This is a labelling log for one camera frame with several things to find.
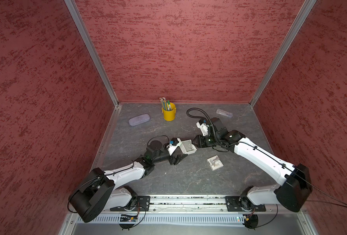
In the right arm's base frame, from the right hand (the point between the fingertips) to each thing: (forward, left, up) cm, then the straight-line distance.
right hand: (194, 145), depth 78 cm
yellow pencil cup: (+32, +15, -12) cm, 37 cm away
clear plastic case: (+36, -29, -16) cm, 49 cm away
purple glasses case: (+29, +38, -12) cm, 49 cm away
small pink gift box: (-4, -14, -15) cm, 21 cm away
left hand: (-2, +6, -4) cm, 8 cm away
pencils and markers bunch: (+35, +17, -3) cm, 39 cm away
